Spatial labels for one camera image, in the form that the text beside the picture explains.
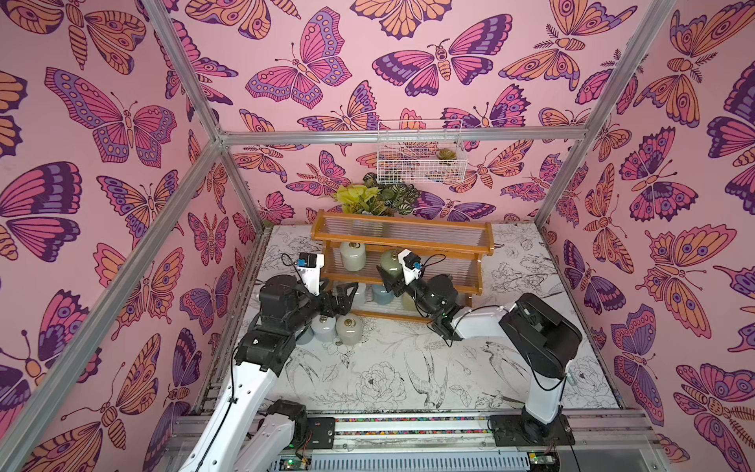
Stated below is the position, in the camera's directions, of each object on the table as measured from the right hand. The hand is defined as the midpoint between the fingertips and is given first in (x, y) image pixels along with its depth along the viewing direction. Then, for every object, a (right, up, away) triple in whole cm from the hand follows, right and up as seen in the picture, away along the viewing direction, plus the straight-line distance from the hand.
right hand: (392, 256), depth 83 cm
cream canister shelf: (-12, -21, +2) cm, 25 cm away
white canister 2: (-11, 0, 0) cm, 11 cm away
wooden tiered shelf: (+14, +3, -7) cm, 15 cm away
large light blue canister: (-26, -25, +6) cm, 36 cm away
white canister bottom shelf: (-10, -14, +10) cm, 20 cm away
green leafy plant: (-1, +19, +20) cm, 28 cm away
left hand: (-12, -6, -11) cm, 17 cm away
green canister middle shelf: (-1, -2, -4) cm, 4 cm away
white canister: (-20, -21, +2) cm, 29 cm away
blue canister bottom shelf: (-3, -13, +9) cm, 16 cm away
